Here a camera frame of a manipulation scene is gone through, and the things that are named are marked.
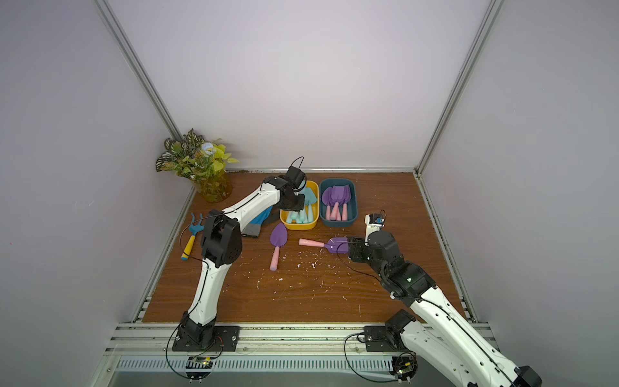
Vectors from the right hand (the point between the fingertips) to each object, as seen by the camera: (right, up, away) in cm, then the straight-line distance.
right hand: (355, 233), depth 74 cm
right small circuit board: (+14, -39, -4) cm, 42 cm away
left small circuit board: (-49, -40, -2) cm, 63 cm away
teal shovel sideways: (-15, +3, +27) cm, 31 cm away
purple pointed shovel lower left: (-28, -5, +23) cm, 37 cm away
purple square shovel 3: (-3, -8, +20) cm, 22 cm away
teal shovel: (-18, +3, +24) cm, 31 cm away
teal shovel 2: (-23, +3, +22) cm, 32 cm away
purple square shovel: (-3, +12, +35) cm, 37 cm away
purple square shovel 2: (+1, +12, +34) cm, 36 cm away
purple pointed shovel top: (-7, +10, +34) cm, 36 cm away
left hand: (-18, +7, +25) cm, 32 cm away
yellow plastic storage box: (-21, -1, +24) cm, 32 cm away
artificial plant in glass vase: (-61, +26, +24) cm, 70 cm away
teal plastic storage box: (+4, +8, +32) cm, 33 cm away
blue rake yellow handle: (-65, -3, +27) cm, 71 cm away
